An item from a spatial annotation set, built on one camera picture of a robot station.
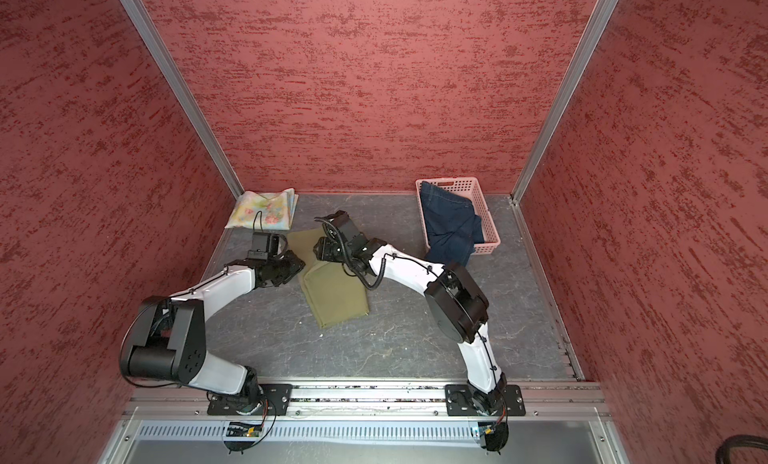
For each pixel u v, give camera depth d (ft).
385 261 1.86
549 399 2.49
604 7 2.38
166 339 1.45
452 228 3.52
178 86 2.87
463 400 2.43
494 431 2.35
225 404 2.39
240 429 2.38
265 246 2.40
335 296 3.01
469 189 3.97
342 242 2.23
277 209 3.73
